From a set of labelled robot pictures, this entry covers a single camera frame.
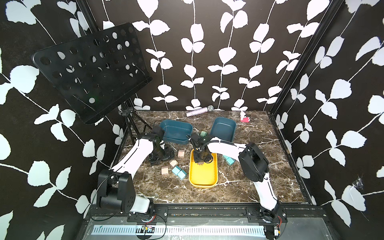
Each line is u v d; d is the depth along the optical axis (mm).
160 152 707
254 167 531
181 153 953
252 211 750
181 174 858
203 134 1047
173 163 904
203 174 866
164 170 884
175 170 875
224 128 1115
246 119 1143
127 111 784
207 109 1185
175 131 1104
